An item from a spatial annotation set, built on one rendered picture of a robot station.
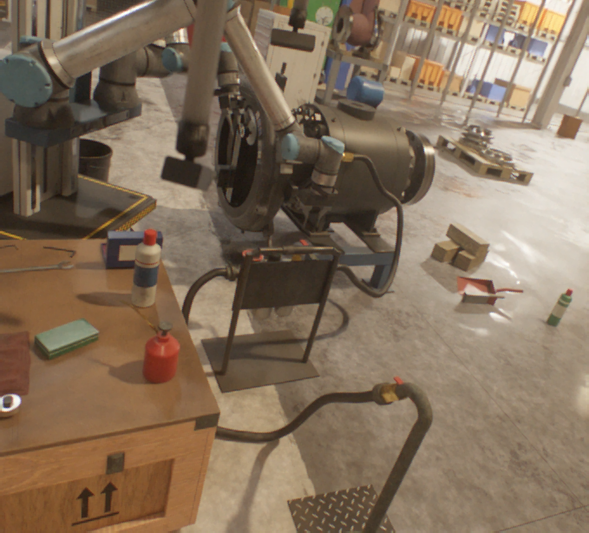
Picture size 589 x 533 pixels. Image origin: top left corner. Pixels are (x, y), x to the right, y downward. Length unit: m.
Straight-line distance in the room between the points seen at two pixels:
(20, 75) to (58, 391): 0.89
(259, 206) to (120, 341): 1.06
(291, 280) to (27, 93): 1.03
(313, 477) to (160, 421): 0.72
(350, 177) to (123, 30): 1.29
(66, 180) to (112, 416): 1.42
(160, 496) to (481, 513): 1.05
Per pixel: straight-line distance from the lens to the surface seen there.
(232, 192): 2.39
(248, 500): 1.62
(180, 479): 1.32
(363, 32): 6.59
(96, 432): 1.12
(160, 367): 1.18
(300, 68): 6.28
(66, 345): 1.27
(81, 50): 1.60
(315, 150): 1.71
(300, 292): 1.83
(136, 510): 1.40
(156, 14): 1.56
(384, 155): 2.51
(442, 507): 1.84
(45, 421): 1.15
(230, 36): 1.73
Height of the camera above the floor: 1.33
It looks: 25 degrees down
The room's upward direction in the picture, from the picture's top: 15 degrees clockwise
